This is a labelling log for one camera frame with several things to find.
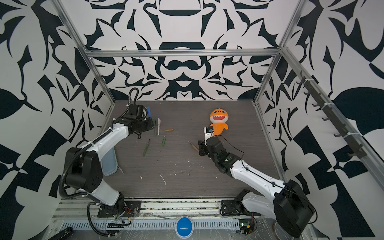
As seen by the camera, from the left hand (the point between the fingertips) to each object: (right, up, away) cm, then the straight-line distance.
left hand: (153, 121), depth 90 cm
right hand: (+28, -10, -8) cm, 30 cm away
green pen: (-6, -17, +5) cm, 19 cm away
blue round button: (+19, -47, -21) cm, 55 cm away
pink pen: (0, -6, +12) cm, 14 cm away
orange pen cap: (+8, -6, +12) cm, 16 cm away
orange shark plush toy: (+41, +3, +10) cm, 42 cm away
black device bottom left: (-32, -48, -25) cm, 63 cm away
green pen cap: (+4, -13, +9) cm, 16 cm away
